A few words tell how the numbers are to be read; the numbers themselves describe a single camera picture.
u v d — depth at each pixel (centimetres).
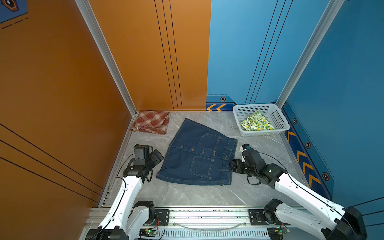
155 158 74
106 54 86
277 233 70
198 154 95
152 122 109
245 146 73
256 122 105
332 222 40
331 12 71
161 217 74
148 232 71
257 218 72
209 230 70
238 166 70
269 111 114
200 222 73
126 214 46
